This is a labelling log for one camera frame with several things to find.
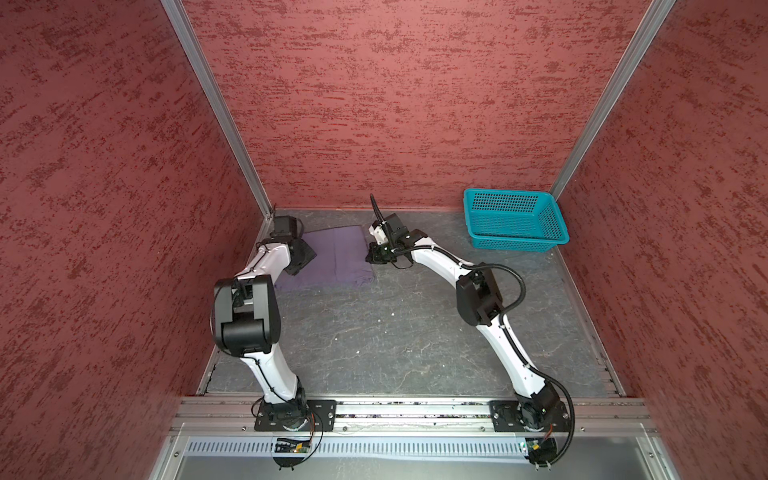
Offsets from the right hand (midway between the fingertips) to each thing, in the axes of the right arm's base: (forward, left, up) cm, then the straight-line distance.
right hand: (365, 261), depth 100 cm
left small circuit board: (-51, +17, -6) cm, 54 cm away
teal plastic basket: (+21, -60, -3) cm, 63 cm away
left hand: (-1, +19, +3) cm, 19 cm away
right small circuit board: (-54, -44, -7) cm, 70 cm away
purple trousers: (+3, +9, -2) cm, 9 cm away
